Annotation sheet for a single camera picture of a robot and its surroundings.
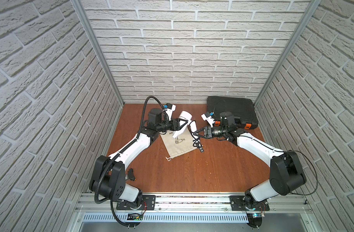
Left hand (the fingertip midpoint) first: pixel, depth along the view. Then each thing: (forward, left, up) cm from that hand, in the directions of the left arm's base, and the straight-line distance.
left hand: (186, 120), depth 79 cm
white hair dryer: (+1, 0, +2) cm, 3 cm away
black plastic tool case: (+24, -45, -16) cm, 53 cm away
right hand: (-7, -6, -5) cm, 10 cm away
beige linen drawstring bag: (-2, +2, -25) cm, 25 cm away
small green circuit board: (-42, +27, -27) cm, 57 cm away
